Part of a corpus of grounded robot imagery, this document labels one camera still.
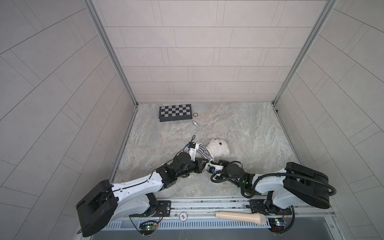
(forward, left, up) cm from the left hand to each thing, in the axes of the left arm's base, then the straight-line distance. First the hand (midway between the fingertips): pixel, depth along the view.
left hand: (212, 163), depth 74 cm
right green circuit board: (-25, -29, -11) cm, 40 cm away
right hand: (+3, +1, -6) cm, 7 cm away
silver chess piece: (+31, +9, -10) cm, 34 cm away
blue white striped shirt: (+8, +4, -4) cm, 10 cm away
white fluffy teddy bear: (+10, -5, -5) cm, 12 cm away
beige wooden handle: (-22, -19, -7) cm, 30 cm away
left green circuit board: (-26, +30, -9) cm, 41 cm away
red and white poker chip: (+40, +10, -11) cm, 43 cm away
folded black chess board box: (+39, +24, -8) cm, 47 cm away
